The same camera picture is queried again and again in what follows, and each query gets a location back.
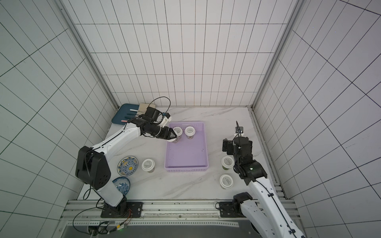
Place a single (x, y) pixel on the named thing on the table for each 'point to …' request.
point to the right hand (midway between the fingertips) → (229, 138)
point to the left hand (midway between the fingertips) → (170, 138)
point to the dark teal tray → (124, 113)
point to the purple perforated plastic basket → (187, 155)
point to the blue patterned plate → (123, 184)
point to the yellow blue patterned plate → (127, 165)
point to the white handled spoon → (134, 110)
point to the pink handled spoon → (124, 121)
